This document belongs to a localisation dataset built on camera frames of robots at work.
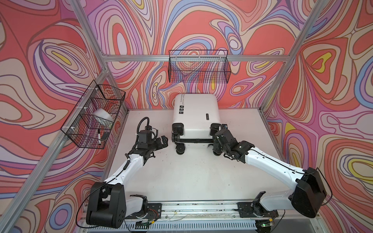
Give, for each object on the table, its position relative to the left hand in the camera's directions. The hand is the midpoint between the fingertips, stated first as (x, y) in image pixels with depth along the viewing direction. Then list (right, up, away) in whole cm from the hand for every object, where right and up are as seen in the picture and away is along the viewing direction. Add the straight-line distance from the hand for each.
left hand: (162, 139), depth 88 cm
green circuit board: (-7, -40, -17) cm, 44 cm away
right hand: (+33, -3, -4) cm, 33 cm away
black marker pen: (-30, +3, -15) cm, 34 cm away
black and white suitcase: (+20, +11, -3) cm, 23 cm away
